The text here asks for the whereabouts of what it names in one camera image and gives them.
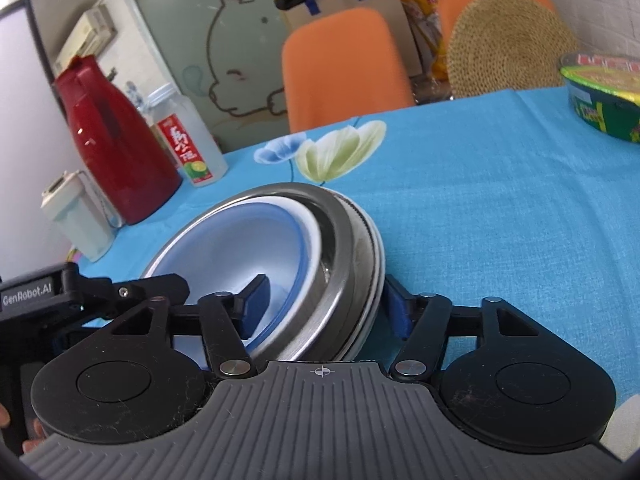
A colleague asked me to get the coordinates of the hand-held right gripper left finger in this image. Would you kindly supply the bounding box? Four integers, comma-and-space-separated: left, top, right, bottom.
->
107, 273, 271, 382

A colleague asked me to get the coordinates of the person's left hand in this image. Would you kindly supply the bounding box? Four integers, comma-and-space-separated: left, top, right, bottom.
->
0, 402, 47, 456

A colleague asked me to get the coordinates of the woven straw seat cushion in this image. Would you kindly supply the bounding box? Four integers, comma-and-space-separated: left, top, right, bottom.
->
448, 0, 579, 100

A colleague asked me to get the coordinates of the white floral oval plate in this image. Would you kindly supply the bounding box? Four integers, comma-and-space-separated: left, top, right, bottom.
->
345, 210, 389, 362

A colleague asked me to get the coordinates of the blue floral tablecloth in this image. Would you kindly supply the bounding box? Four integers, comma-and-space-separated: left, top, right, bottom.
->
70, 87, 640, 413

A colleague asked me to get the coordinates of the white travel tumbler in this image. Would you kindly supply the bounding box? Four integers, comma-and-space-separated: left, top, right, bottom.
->
40, 169, 119, 264

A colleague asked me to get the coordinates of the yellow snack bag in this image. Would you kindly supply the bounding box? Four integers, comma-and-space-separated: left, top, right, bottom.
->
397, 0, 462, 82

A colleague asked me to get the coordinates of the green instant noodle bowl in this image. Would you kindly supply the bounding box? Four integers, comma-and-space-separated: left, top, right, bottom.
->
558, 52, 640, 144

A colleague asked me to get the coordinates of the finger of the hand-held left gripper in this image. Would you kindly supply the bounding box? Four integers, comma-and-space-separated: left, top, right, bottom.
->
75, 273, 191, 322

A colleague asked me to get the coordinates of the clear red-label drink bottle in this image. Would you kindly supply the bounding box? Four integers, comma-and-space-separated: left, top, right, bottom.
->
147, 84, 229, 189

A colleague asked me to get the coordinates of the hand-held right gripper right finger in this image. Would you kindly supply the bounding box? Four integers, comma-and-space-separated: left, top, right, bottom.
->
383, 277, 544, 382

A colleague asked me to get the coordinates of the red thermos jug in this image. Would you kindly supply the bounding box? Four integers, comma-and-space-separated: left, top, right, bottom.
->
53, 54, 184, 226

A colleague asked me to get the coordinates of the translucent blue bowl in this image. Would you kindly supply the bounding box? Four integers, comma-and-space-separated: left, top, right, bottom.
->
148, 202, 304, 356

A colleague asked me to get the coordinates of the wall air conditioner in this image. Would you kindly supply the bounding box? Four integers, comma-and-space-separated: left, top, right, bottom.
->
53, 3, 119, 74

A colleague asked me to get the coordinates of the kraft paper bag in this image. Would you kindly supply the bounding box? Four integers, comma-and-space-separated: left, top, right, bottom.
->
284, 0, 422, 78

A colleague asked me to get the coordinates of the stainless steel bowl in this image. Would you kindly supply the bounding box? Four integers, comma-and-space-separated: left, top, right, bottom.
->
141, 182, 377, 362

